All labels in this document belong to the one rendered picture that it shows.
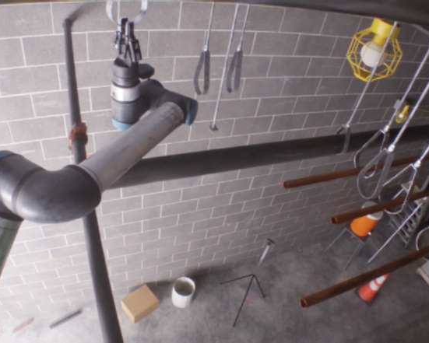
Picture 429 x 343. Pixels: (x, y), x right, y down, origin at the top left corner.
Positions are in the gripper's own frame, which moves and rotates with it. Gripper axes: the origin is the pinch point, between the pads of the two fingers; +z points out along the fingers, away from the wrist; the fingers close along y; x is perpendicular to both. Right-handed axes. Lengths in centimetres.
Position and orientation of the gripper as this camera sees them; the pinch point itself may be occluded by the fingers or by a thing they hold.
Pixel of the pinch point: (126, 26)
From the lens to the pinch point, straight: 98.0
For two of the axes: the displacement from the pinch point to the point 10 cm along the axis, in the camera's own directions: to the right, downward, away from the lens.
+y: -6.7, -5.9, 4.6
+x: 7.3, -3.9, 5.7
